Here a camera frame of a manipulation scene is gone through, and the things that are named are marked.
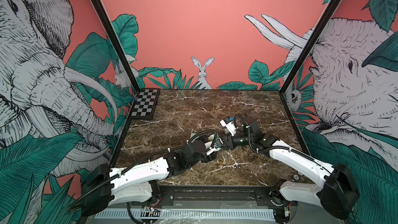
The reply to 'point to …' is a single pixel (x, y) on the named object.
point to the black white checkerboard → (145, 103)
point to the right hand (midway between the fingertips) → (216, 140)
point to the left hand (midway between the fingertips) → (212, 139)
